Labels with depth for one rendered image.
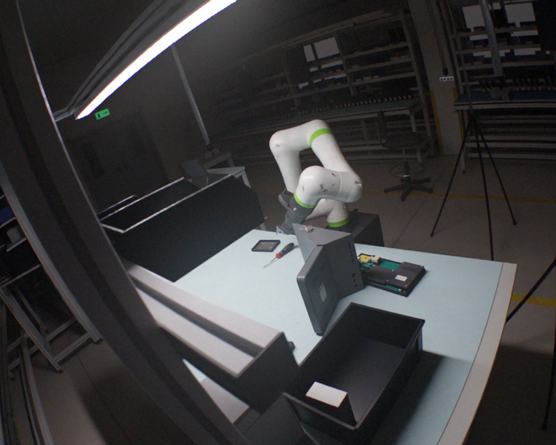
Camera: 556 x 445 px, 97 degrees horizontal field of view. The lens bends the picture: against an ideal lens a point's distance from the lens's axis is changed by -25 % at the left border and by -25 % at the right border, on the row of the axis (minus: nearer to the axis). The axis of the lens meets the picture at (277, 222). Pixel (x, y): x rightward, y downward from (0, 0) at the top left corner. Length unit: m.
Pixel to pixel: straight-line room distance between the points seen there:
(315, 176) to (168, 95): 7.36
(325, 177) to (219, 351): 0.90
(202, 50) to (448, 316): 8.77
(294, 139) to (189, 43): 7.71
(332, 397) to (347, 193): 0.69
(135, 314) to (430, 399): 0.65
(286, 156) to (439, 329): 0.97
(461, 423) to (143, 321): 0.64
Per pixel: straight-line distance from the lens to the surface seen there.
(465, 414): 0.76
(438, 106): 4.98
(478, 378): 0.81
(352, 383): 0.82
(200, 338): 0.24
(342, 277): 1.00
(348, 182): 1.11
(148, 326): 0.27
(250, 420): 0.60
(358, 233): 1.76
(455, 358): 0.84
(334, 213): 1.71
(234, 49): 9.86
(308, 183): 1.06
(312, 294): 0.85
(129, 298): 0.26
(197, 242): 0.47
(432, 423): 0.75
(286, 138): 1.45
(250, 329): 0.23
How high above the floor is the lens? 1.67
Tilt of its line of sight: 24 degrees down
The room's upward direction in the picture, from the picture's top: 19 degrees counter-clockwise
